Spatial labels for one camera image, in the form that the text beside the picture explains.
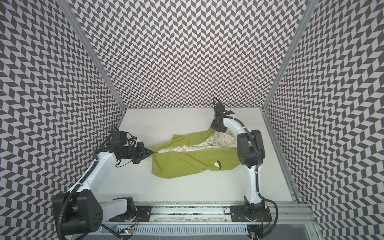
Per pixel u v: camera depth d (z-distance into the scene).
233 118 0.67
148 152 0.80
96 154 0.54
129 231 0.66
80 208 0.39
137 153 0.71
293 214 0.75
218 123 0.75
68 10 0.73
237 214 0.72
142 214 0.72
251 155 0.56
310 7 0.68
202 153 0.87
